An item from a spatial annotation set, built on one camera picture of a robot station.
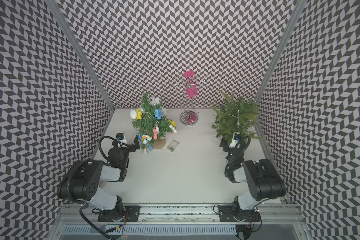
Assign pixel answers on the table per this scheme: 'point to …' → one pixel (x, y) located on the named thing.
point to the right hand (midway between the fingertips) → (231, 137)
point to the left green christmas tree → (153, 125)
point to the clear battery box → (173, 145)
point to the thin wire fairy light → (238, 124)
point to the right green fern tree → (235, 114)
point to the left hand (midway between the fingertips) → (129, 136)
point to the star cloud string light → (137, 114)
